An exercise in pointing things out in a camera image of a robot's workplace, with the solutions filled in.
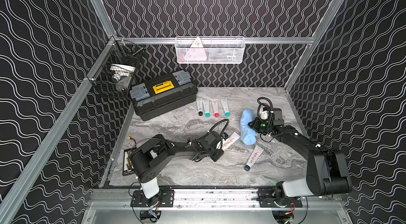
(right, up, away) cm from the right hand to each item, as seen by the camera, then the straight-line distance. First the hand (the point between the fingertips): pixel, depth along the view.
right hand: (249, 122), depth 91 cm
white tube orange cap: (-11, -11, +1) cm, 15 cm away
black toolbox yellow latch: (-53, +15, +3) cm, 55 cm away
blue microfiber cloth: (-2, -5, -6) cm, 9 cm away
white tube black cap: (-29, +9, +16) cm, 34 cm away
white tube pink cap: (-18, +9, +18) cm, 27 cm away
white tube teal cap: (-11, +10, +17) cm, 23 cm away
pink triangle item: (-30, +41, -2) cm, 51 cm away
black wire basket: (-77, +29, -2) cm, 83 cm away
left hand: (-16, -14, -3) cm, 22 cm away
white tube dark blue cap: (+2, -18, -4) cm, 18 cm away
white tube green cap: (-25, +10, +18) cm, 32 cm away
